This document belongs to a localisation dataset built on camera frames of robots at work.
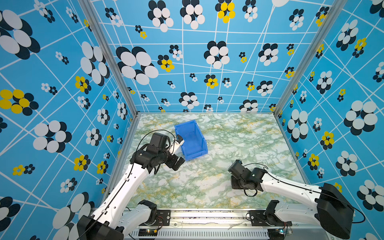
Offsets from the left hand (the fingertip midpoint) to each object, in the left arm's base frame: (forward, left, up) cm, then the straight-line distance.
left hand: (177, 154), depth 77 cm
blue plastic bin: (+16, -9, -18) cm, 26 cm away
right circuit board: (-32, -48, -19) cm, 61 cm away
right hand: (-9, -31, -17) cm, 37 cm away
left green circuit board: (-32, +14, -21) cm, 41 cm away
